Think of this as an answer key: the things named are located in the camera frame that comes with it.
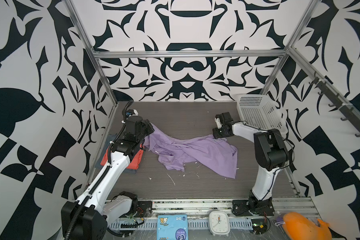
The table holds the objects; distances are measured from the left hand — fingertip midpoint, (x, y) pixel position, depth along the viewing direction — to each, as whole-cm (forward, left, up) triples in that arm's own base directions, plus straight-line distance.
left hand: (149, 119), depth 78 cm
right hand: (+6, -41, -23) cm, 48 cm away
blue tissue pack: (-44, -11, -19) cm, 49 cm away
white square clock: (-43, -32, -22) cm, 58 cm away
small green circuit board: (-45, -51, -26) cm, 73 cm away
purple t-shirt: (-10, -37, -23) cm, 45 cm away
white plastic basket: (+24, -79, -25) cm, 86 cm away
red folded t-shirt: (-15, +10, -20) cm, 27 cm away
